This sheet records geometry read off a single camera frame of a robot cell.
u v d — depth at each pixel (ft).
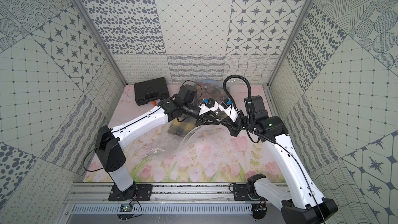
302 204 1.19
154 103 3.54
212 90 3.64
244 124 1.82
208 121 2.13
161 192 2.50
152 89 3.77
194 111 2.10
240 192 2.44
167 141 3.03
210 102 1.91
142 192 2.45
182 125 3.13
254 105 1.66
